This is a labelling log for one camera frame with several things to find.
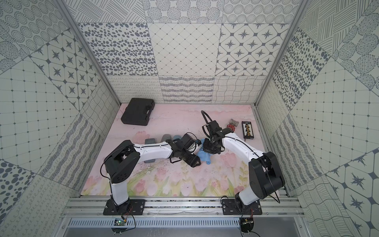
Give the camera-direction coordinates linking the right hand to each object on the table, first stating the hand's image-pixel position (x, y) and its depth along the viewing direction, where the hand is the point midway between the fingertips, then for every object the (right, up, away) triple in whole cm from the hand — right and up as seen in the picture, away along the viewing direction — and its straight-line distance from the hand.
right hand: (205, 152), depth 86 cm
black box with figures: (+31, +12, +18) cm, 38 cm away
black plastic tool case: (-50, +25, +25) cm, 61 cm away
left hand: (-3, -7, -1) cm, 7 cm away
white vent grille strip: (-25, -31, -16) cm, 43 cm away
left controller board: (-44, -31, -14) cm, 55 cm away
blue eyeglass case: (-19, +7, +16) cm, 26 cm away
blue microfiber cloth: (-1, -1, -1) cm, 2 cm away
